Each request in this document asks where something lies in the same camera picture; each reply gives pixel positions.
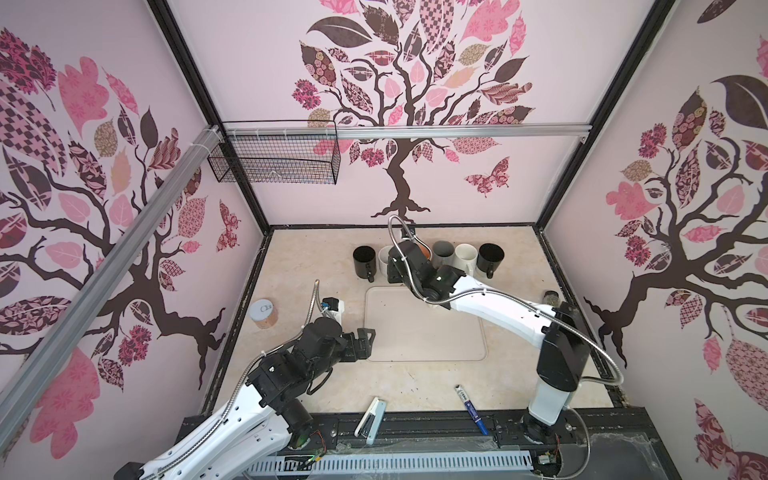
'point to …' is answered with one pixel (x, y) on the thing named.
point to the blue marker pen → (472, 409)
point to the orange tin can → (264, 313)
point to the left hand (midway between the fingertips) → (360, 339)
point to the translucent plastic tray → (409, 328)
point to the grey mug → (443, 253)
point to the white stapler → (369, 425)
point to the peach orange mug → (425, 251)
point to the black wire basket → (277, 151)
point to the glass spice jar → (552, 298)
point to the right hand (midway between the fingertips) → (394, 256)
